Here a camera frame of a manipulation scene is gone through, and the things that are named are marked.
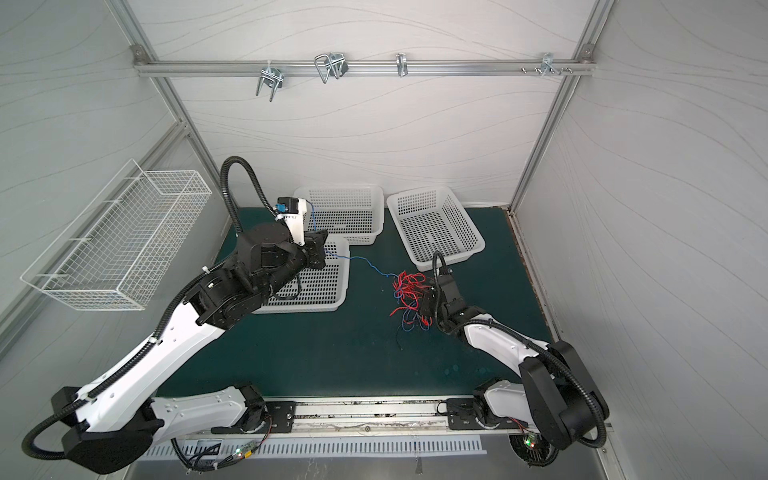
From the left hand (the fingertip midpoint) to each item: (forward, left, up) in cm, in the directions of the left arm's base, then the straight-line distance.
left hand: (330, 227), depth 65 cm
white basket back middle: (+35, +1, -31) cm, 47 cm away
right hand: (+3, -26, -32) cm, 41 cm away
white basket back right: (+38, -29, -38) cm, 61 cm away
